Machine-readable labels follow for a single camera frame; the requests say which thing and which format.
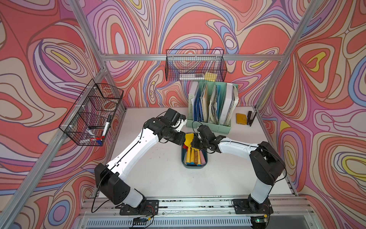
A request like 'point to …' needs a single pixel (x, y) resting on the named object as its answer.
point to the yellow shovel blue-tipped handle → (198, 158)
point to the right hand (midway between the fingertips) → (191, 146)
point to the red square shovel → (185, 146)
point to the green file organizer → (212, 104)
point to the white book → (228, 104)
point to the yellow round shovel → (188, 140)
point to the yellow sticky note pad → (241, 119)
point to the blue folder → (198, 116)
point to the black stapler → (249, 121)
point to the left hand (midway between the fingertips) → (183, 139)
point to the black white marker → (106, 126)
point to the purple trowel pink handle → (202, 158)
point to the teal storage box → (190, 166)
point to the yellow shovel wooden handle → (196, 151)
